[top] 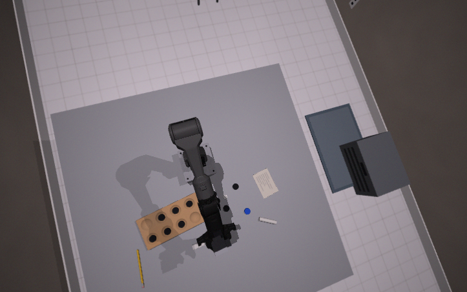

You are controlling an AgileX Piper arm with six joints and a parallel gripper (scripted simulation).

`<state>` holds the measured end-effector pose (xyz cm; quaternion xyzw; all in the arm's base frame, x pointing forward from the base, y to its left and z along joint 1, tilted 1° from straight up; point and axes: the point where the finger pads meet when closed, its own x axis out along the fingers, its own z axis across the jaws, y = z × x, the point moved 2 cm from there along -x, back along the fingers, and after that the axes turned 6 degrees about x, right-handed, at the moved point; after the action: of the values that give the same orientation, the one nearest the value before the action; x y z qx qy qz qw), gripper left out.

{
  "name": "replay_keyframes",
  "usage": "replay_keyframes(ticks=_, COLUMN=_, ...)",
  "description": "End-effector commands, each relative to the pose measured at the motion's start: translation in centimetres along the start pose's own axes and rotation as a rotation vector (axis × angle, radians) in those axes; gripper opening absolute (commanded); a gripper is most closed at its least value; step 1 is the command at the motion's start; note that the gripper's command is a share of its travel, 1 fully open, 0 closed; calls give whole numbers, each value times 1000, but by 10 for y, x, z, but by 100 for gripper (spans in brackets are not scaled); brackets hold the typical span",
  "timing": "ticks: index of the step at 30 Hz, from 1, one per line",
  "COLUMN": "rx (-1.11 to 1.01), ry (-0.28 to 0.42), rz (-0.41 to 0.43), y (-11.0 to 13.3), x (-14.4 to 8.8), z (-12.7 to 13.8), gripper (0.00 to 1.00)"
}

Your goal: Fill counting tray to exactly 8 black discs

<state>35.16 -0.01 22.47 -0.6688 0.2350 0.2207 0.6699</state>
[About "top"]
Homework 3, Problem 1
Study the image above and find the white rectangular block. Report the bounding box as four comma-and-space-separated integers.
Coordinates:
192, 243, 205, 250

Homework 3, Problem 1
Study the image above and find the tan wooden tray with round holes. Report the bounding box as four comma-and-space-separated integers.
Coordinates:
136, 193, 204, 250

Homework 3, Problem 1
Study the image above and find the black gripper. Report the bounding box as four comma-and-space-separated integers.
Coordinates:
196, 223, 236, 252

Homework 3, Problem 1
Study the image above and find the grey cylinder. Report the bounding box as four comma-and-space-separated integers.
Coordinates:
259, 217, 276, 224

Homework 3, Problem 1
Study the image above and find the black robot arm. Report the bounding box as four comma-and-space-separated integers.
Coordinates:
168, 117, 231, 256

